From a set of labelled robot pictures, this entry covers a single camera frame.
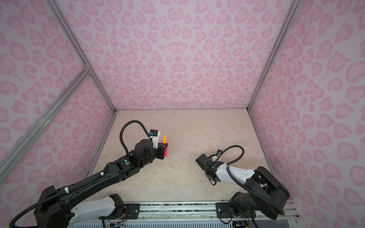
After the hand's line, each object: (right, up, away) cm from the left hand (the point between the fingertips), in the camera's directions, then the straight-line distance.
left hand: (167, 142), depth 77 cm
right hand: (+25, -17, +12) cm, 32 cm away
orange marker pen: (-1, +2, 0) cm, 2 cm away
